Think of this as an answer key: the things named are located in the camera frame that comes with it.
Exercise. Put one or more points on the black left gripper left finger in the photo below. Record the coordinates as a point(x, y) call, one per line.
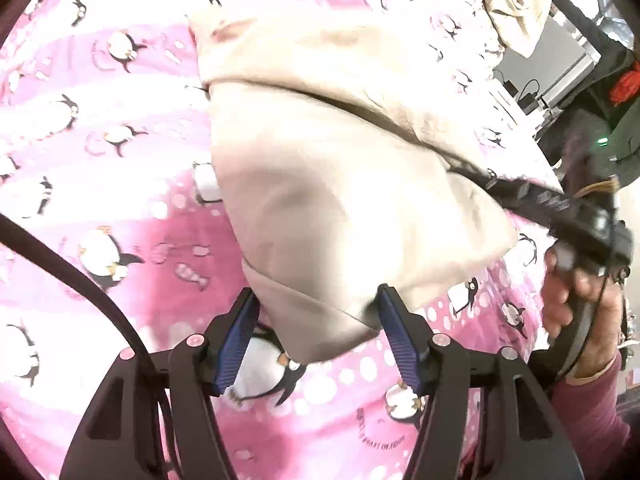
point(148, 426)

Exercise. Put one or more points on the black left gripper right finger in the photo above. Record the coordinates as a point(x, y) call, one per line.
point(488, 415)

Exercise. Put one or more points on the beige garment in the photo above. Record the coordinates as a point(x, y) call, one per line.
point(340, 137)

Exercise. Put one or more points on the maroon right sleeve forearm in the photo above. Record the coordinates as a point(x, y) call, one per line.
point(587, 409)

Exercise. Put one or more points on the person's right hand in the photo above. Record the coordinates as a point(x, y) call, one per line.
point(601, 346)

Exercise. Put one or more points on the pink penguin blanket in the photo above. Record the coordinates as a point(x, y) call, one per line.
point(104, 157)

